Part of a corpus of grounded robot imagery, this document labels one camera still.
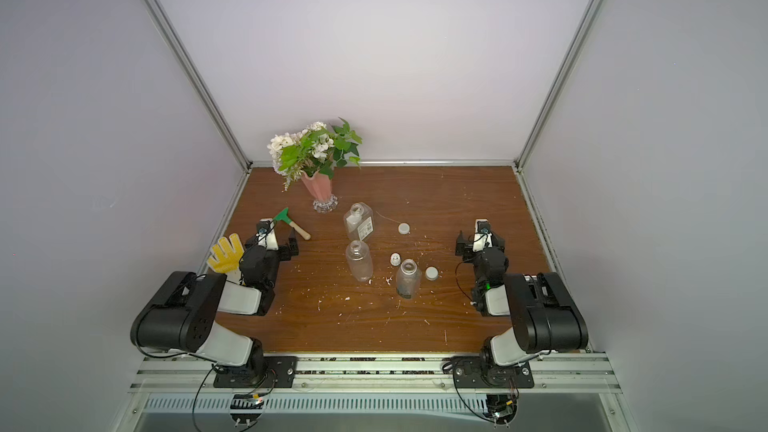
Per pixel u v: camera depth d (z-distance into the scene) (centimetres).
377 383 73
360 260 80
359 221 92
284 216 103
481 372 72
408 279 87
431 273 89
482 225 78
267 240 78
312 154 86
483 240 77
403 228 100
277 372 73
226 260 95
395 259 92
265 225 78
